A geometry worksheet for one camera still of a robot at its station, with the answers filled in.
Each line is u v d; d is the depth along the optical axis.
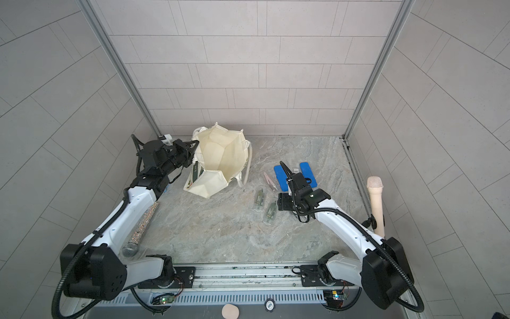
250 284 0.71
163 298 0.65
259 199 0.91
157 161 0.57
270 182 0.97
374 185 0.62
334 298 0.68
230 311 0.63
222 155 0.99
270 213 0.86
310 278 0.71
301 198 0.62
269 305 0.66
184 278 0.71
